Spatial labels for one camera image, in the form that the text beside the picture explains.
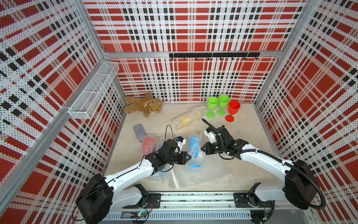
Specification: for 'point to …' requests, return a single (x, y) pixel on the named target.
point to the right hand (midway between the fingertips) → (204, 148)
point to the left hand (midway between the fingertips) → (192, 157)
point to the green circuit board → (139, 214)
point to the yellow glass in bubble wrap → (196, 114)
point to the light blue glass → (195, 142)
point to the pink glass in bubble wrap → (149, 143)
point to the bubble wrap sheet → (213, 170)
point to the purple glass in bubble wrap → (140, 131)
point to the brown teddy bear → (147, 104)
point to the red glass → (234, 107)
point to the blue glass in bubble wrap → (160, 175)
